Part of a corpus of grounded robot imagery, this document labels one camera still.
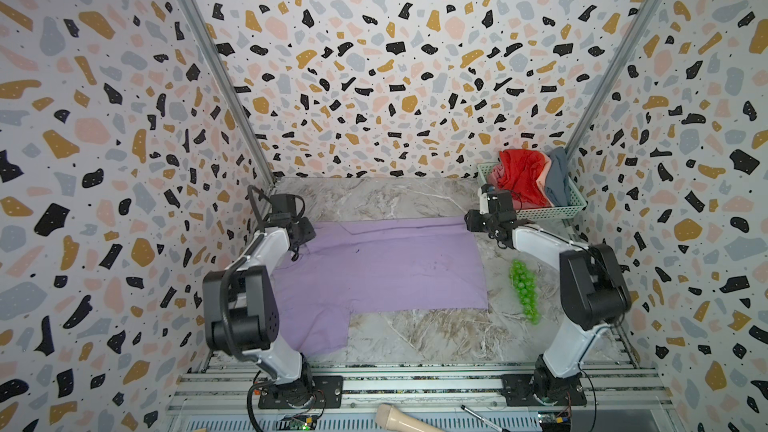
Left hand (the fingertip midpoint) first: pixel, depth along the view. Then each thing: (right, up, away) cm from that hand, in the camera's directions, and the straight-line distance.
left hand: (303, 227), depth 92 cm
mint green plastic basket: (+95, +9, +16) cm, 96 cm away
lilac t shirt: (+16, -13, +4) cm, 21 cm away
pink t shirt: (+65, +17, +21) cm, 70 cm away
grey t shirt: (+86, +14, +16) cm, 89 cm away
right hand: (+52, +6, +5) cm, 53 cm away
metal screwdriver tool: (+52, -45, -23) cm, 73 cm away
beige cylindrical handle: (+29, -42, -25) cm, 57 cm away
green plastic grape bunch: (+67, -16, -3) cm, 69 cm away
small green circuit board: (+6, -44, -22) cm, 50 cm away
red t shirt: (+74, +19, +18) cm, 78 cm away
